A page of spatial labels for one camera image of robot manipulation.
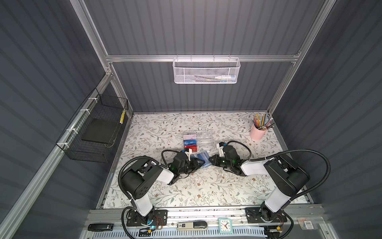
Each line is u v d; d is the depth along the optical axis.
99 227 0.68
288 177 0.47
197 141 0.96
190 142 0.96
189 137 0.96
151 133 1.08
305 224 0.70
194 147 0.96
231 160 0.74
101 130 0.74
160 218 0.72
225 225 0.69
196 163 0.81
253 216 0.73
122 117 0.83
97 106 0.79
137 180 0.48
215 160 0.82
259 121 1.01
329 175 0.46
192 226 0.68
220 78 0.91
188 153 0.86
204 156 0.93
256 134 1.02
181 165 0.74
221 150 0.77
